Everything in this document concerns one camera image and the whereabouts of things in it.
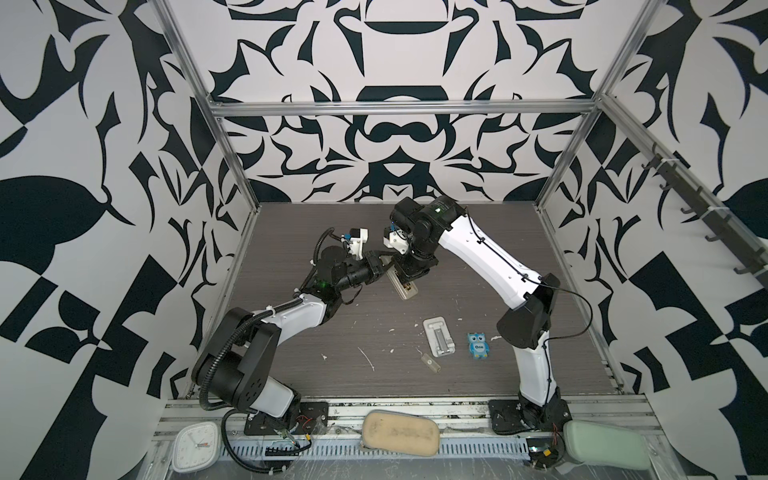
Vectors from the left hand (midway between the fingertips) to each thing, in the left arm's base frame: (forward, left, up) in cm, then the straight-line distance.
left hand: (403, 251), depth 78 cm
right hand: (-6, 0, -3) cm, 7 cm away
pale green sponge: (-41, -43, -19) cm, 63 cm away
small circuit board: (-41, -31, -24) cm, 57 cm away
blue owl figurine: (-17, -21, -22) cm, 35 cm away
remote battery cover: (-21, -7, -23) cm, 32 cm away
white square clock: (-38, +48, -19) cm, 64 cm away
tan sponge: (-37, +3, -18) cm, 42 cm away
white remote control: (-9, 0, -5) cm, 10 cm away
